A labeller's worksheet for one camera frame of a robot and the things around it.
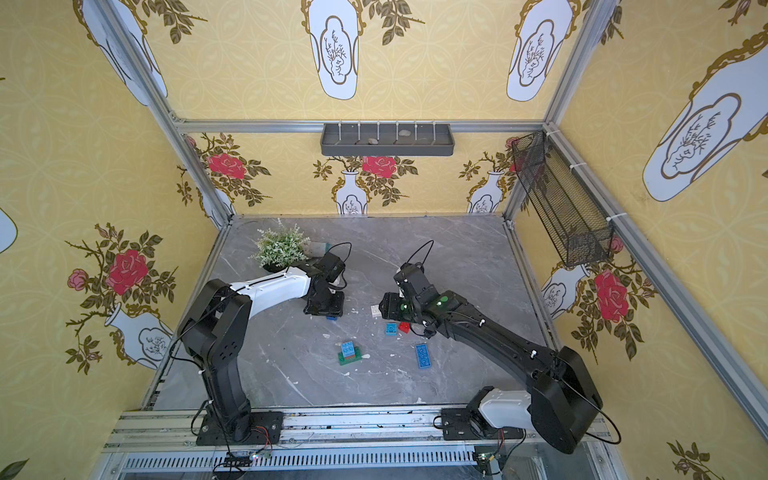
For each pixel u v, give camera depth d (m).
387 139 0.92
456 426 0.74
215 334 0.49
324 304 0.81
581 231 0.84
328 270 0.78
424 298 0.61
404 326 0.90
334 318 0.92
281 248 0.87
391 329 0.89
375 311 0.93
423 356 0.84
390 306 0.71
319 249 1.09
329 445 0.72
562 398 0.40
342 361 0.83
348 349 0.80
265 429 0.73
